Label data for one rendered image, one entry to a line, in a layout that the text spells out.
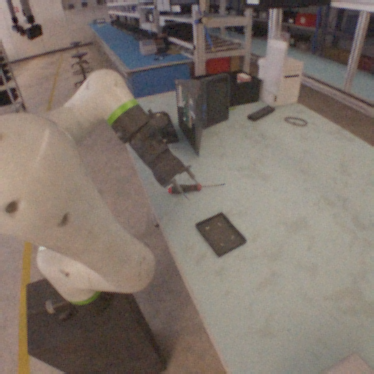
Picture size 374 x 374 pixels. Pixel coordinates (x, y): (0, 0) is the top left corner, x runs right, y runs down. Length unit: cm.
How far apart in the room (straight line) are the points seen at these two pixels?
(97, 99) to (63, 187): 42
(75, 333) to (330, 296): 66
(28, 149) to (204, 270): 46
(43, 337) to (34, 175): 67
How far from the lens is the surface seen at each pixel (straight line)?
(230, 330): 53
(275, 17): 147
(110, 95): 63
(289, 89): 135
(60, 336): 83
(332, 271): 65
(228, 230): 65
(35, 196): 23
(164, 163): 62
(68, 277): 63
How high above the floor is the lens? 150
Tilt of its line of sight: 41 degrees down
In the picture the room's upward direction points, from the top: 4 degrees counter-clockwise
